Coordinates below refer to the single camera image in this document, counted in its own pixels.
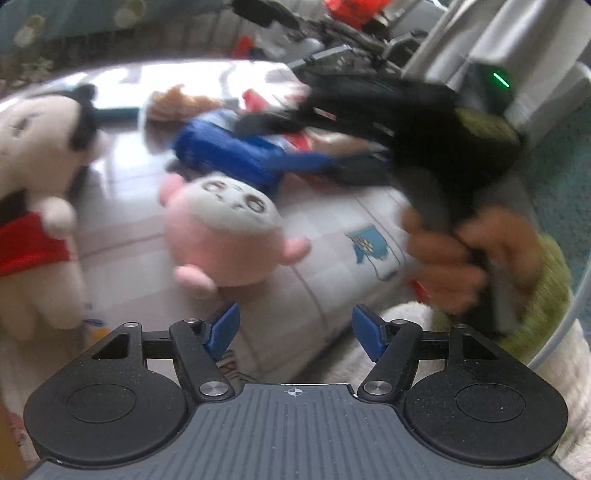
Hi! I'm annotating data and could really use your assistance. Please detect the big-head doll red shirt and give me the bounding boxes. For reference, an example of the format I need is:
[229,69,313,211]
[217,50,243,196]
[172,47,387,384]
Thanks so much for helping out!
[1,84,107,341]

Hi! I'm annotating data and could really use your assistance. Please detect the pink round plush toy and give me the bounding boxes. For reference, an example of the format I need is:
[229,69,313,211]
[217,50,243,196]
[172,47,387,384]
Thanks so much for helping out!
[158,174,311,298]

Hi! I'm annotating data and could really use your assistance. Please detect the person's right hand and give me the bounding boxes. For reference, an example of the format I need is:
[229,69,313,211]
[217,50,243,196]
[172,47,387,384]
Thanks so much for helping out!
[402,206,543,314]

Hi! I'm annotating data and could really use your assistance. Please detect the wheelchair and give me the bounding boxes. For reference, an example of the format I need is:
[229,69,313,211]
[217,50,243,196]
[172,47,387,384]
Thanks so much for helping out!
[228,1,447,81]

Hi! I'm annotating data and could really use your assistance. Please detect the blue white tissue pack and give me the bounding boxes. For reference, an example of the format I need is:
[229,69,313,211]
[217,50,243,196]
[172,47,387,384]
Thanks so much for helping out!
[172,109,335,197]

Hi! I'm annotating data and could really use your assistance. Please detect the red beige wipes pack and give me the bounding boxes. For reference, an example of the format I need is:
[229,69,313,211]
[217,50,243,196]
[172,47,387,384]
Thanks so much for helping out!
[242,83,370,157]

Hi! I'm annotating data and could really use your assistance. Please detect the blue polka dot blanket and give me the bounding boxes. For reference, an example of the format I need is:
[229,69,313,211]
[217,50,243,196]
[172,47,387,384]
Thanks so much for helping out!
[1,0,229,54]

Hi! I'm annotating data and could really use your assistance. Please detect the red plastic bag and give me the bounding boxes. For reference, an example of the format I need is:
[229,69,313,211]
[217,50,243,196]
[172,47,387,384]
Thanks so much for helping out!
[325,0,391,29]

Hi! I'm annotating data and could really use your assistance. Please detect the orange snack pack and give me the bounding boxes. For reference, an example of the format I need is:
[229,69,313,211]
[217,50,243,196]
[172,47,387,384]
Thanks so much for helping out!
[146,85,223,122]

